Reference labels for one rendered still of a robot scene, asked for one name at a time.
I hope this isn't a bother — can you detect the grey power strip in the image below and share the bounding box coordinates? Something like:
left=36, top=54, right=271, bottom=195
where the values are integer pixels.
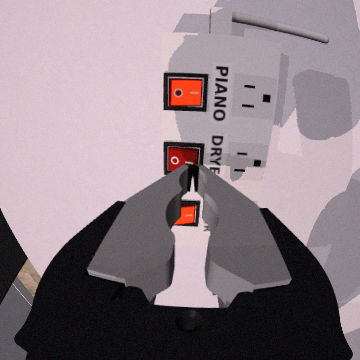
left=161, top=7, right=329, bottom=248

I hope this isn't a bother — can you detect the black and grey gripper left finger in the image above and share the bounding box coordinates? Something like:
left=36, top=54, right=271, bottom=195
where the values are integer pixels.
left=14, top=163, right=193, bottom=352

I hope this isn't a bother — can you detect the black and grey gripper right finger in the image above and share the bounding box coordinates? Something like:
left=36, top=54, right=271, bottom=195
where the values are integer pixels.
left=193, top=164, right=353, bottom=360

